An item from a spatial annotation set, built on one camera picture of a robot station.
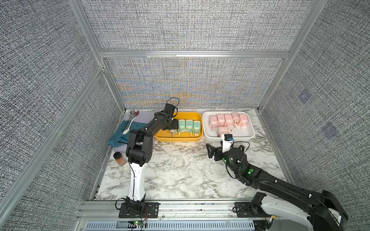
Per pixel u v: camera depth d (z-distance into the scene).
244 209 0.73
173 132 0.98
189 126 1.00
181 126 0.98
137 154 0.57
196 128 1.00
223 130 0.98
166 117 0.74
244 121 1.03
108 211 0.76
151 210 0.73
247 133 1.04
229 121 1.03
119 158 0.82
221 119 1.03
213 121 1.03
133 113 1.14
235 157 0.58
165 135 1.00
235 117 1.04
